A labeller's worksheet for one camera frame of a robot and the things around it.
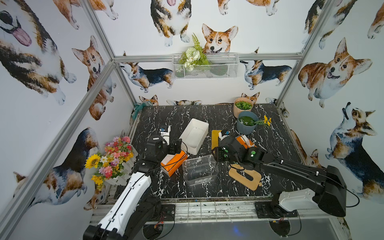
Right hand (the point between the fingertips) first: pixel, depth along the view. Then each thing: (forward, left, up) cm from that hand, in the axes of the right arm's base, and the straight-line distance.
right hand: (216, 146), depth 78 cm
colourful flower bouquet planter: (-9, +51, 0) cm, 52 cm away
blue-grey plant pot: (+25, -22, -11) cm, 35 cm away
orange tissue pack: (+8, -19, -10) cm, 23 cm away
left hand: (+6, +23, +2) cm, 24 cm away
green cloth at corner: (+45, +59, -16) cm, 76 cm away
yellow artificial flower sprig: (+20, -31, -4) cm, 37 cm away
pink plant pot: (+37, -21, -7) cm, 43 cm away
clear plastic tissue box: (-6, +9, -18) cm, 21 cm away
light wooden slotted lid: (-14, -20, -18) cm, 30 cm away
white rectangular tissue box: (+19, +14, -18) cm, 30 cm away
